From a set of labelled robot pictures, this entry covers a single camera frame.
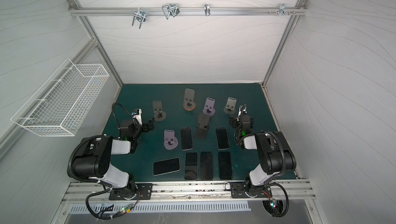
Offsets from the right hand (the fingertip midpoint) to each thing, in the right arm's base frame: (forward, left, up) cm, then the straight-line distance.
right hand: (244, 112), depth 95 cm
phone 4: (-15, +13, -9) cm, 21 cm away
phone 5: (-32, +23, -7) cm, 40 cm away
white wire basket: (-19, +89, +26) cm, 95 cm away
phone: (-32, +31, -8) cm, 45 cm away
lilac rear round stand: (+4, +22, -1) cm, 22 cm away
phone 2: (-33, +44, -7) cm, 55 cm away
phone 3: (-16, +35, -6) cm, 39 cm away
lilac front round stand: (-20, +44, -3) cm, 48 cm away
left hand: (-5, +60, 0) cm, 60 cm away
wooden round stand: (+8, +36, -5) cm, 38 cm away
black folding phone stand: (-10, +26, -1) cm, 28 cm away
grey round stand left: (-1, +56, -7) cm, 56 cm away
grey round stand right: (+6, +8, -2) cm, 10 cm away
